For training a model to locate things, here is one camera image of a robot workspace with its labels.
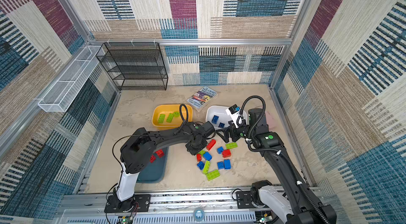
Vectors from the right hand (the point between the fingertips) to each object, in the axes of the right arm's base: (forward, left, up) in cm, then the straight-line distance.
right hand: (226, 129), depth 76 cm
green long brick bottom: (-15, +7, -18) cm, 25 cm away
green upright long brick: (-12, +10, -17) cm, 23 cm away
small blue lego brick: (-3, +2, -18) cm, 19 cm away
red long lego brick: (+1, +7, -19) cm, 20 cm away
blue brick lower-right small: (-11, +2, -18) cm, 21 cm away
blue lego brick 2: (-6, +9, -19) cm, 21 cm away
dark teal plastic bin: (-15, +34, -12) cm, 39 cm away
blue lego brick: (+17, +4, -18) cm, 25 cm away
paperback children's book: (+33, +13, -17) cm, 40 cm away
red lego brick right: (-3, -2, -22) cm, 22 cm away
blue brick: (+12, +1, -17) cm, 21 cm away
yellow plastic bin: (+16, +28, -19) cm, 38 cm away
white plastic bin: (+20, +2, -17) cm, 27 cm away
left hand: (-2, +11, -19) cm, 22 cm away
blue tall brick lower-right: (-10, -1, -20) cm, 22 cm away
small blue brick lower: (-11, +12, -17) cm, 24 cm away
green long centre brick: (-6, +12, -14) cm, 19 cm away
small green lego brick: (+19, +38, -18) cm, 46 cm away
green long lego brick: (+19, +33, -18) cm, 42 cm away
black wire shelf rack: (+49, +58, 0) cm, 76 cm away
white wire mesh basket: (+10, +74, +16) cm, 76 cm away
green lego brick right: (0, -4, -18) cm, 18 cm away
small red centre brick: (-6, +14, -19) cm, 24 cm away
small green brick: (+21, +28, -16) cm, 39 cm away
